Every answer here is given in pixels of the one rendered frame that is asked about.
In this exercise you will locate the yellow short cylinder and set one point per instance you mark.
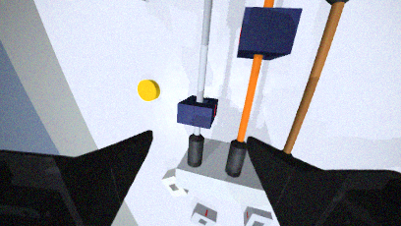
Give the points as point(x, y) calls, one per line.
point(148, 89)

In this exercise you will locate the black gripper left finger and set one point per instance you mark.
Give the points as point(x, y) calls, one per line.
point(92, 185)

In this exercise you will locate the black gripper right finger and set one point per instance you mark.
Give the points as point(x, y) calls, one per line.
point(302, 194)

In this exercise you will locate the white square block with hole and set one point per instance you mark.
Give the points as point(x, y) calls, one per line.
point(169, 181)

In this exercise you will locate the dark blue block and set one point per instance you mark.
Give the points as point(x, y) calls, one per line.
point(268, 31)

